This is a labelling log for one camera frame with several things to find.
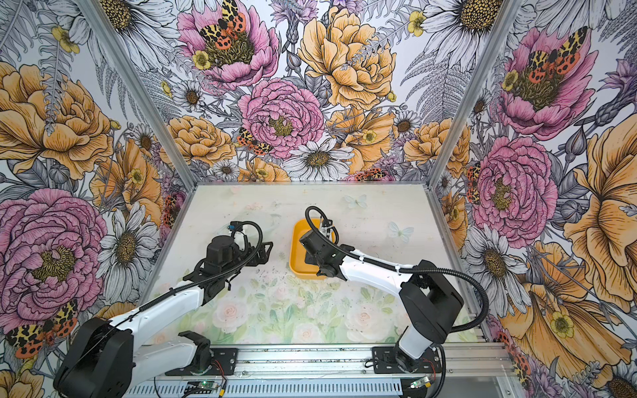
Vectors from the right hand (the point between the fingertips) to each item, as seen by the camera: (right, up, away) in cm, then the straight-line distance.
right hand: (315, 257), depth 87 cm
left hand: (-19, +2, 0) cm, 19 cm away
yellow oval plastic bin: (-7, -5, +8) cm, 12 cm away
